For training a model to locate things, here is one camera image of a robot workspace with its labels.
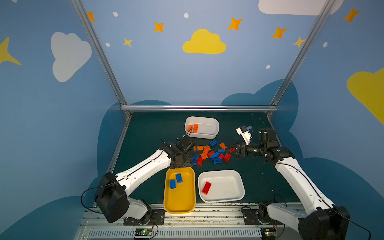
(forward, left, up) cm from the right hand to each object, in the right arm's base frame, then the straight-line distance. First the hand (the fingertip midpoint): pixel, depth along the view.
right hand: (231, 146), depth 76 cm
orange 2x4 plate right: (+15, 0, -24) cm, 28 cm away
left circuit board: (-37, +42, -22) cm, 60 cm away
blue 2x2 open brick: (+2, +5, -21) cm, 21 cm away
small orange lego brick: (+29, +24, -21) cm, 43 cm away
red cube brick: (+1, +16, -21) cm, 26 cm away
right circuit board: (-34, -19, -24) cm, 46 cm away
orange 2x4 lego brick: (+28, +20, -21) cm, 40 cm away
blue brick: (-14, +31, -21) cm, 40 cm away
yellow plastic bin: (-17, +26, -21) cm, 38 cm away
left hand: (-5, +24, -10) cm, 26 cm away
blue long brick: (+6, +6, -20) cm, 22 cm away
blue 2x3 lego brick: (-10, +28, -21) cm, 36 cm away
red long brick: (+7, +9, -20) cm, 23 cm away
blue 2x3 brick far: (+16, +7, -22) cm, 28 cm away
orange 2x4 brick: (+12, +16, -22) cm, 30 cm away
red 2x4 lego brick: (-15, +11, -20) cm, 28 cm away
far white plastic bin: (+30, +10, -21) cm, 38 cm away
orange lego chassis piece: (+10, +12, -24) cm, 28 cm away
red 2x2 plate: (+6, +2, -21) cm, 22 cm away
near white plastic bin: (-13, +4, -22) cm, 26 cm away
